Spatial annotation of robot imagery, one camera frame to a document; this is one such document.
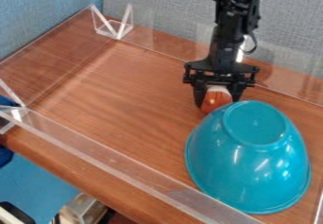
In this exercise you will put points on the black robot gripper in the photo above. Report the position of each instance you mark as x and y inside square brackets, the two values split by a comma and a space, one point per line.
[235, 75]

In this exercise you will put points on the blue plastic bowl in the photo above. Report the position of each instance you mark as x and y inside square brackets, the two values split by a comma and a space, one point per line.
[247, 158]

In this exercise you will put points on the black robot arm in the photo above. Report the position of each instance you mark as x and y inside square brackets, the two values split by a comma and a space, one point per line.
[236, 20]

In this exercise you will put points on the clear acrylic back barrier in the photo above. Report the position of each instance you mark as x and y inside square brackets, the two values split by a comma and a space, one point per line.
[275, 77]

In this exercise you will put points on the clear acrylic barrier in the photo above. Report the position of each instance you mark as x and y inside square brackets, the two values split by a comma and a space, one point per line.
[275, 77]
[132, 188]

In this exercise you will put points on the clear acrylic front barrier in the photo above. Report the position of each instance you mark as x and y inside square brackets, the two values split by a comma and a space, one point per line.
[132, 188]

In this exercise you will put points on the grey metal table leg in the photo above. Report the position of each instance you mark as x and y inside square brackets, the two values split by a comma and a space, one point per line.
[83, 210]

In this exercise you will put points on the black white object bottom left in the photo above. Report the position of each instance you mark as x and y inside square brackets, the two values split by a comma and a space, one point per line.
[10, 215]

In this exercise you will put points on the clear acrylic corner bracket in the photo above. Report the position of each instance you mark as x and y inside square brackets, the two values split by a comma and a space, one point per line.
[109, 27]

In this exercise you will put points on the clear acrylic left bracket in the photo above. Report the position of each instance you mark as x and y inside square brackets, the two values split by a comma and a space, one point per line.
[12, 108]

